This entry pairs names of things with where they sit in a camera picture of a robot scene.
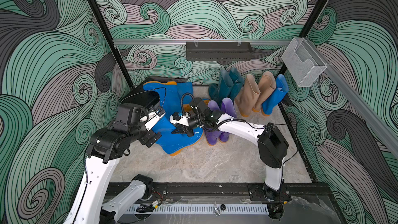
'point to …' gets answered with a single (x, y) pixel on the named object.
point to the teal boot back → (223, 89)
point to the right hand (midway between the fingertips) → (170, 131)
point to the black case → (139, 96)
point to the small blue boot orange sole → (183, 87)
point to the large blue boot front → (172, 143)
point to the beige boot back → (247, 96)
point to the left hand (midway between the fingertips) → (148, 121)
